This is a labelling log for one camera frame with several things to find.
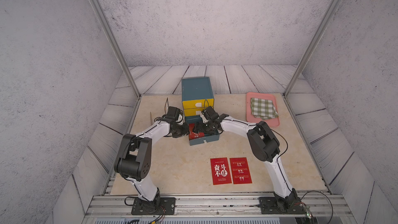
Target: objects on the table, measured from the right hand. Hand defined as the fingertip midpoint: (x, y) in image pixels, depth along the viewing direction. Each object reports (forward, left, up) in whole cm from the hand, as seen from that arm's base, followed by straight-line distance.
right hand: (196, 131), depth 97 cm
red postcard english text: (-22, -24, -4) cm, 33 cm away
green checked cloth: (+21, -46, -3) cm, 51 cm away
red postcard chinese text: (-22, -14, -4) cm, 26 cm away
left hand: (-2, +2, +3) cm, 4 cm away
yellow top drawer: (+9, -4, +15) cm, 18 cm away
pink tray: (+12, -52, -6) cm, 53 cm away
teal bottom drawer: (-6, -8, +2) cm, 10 cm away
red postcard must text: (-1, +3, -3) cm, 4 cm away
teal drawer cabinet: (+13, -1, +18) cm, 23 cm away
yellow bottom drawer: (+8, +1, +9) cm, 12 cm away
